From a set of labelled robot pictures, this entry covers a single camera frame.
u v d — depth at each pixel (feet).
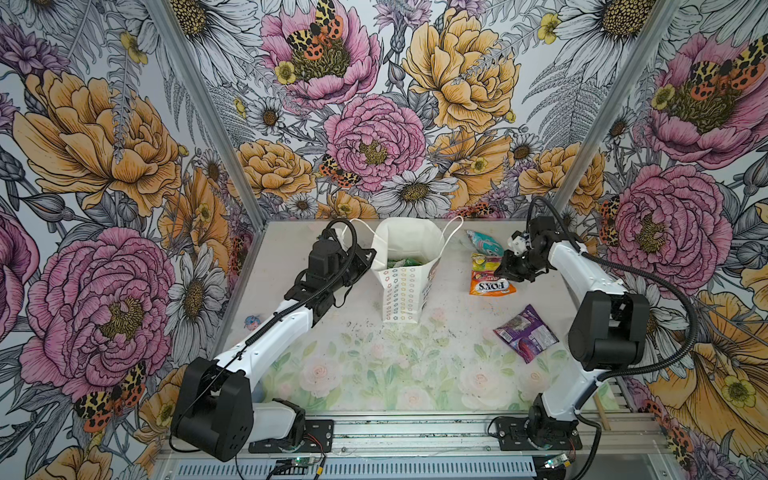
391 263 2.79
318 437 2.40
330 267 2.10
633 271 1.70
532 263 2.53
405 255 3.23
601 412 2.55
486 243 3.45
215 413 1.34
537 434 2.23
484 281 3.00
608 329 1.59
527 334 2.87
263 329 1.63
